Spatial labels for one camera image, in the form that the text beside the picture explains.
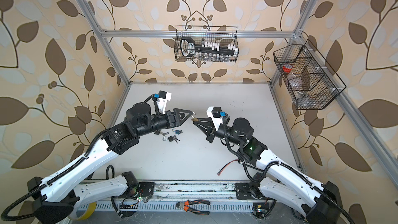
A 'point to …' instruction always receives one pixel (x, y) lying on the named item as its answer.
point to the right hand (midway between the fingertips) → (196, 122)
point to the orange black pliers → (185, 204)
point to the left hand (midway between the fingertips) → (190, 114)
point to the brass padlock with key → (195, 119)
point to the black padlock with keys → (171, 138)
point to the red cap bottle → (287, 68)
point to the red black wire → (220, 171)
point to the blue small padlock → (177, 131)
